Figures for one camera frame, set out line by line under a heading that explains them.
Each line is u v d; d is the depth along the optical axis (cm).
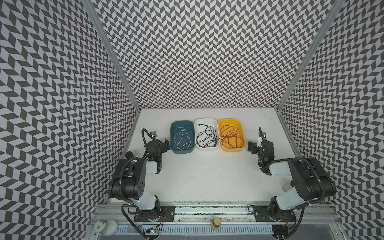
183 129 105
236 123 104
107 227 63
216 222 59
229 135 100
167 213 73
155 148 71
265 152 71
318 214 75
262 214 73
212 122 106
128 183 44
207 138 99
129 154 83
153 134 81
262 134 76
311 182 45
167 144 88
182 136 99
